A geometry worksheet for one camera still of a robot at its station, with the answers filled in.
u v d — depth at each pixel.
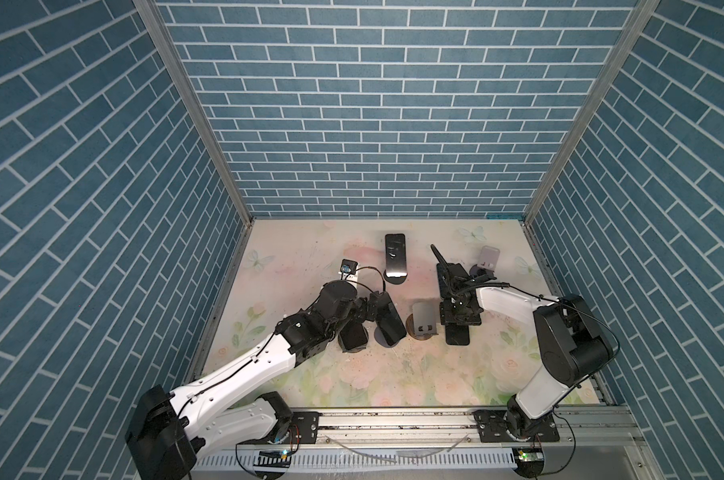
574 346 0.47
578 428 0.76
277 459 0.72
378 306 0.69
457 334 0.88
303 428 0.74
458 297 0.71
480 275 1.05
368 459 0.71
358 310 0.68
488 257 1.00
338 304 0.55
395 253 0.99
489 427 0.74
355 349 0.85
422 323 0.87
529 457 0.74
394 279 1.01
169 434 0.37
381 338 0.88
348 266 0.66
